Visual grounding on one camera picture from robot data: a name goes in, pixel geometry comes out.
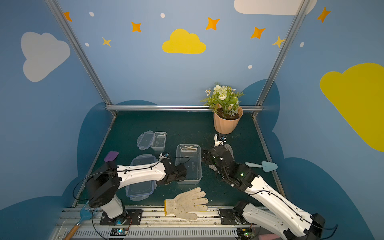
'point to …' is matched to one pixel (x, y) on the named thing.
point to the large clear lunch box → (190, 156)
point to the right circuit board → (245, 233)
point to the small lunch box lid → (144, 141)
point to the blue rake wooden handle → (84, 214)
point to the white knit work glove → (189, 201)
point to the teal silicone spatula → (266, 166)
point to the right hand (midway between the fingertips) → (212, 147)
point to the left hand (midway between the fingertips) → (158, 173)
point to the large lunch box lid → (140, 192)
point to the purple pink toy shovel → (268, 236)
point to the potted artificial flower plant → (227, 113)
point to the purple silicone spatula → (111, 156)
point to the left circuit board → (119, 231)
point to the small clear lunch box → (159, 141)
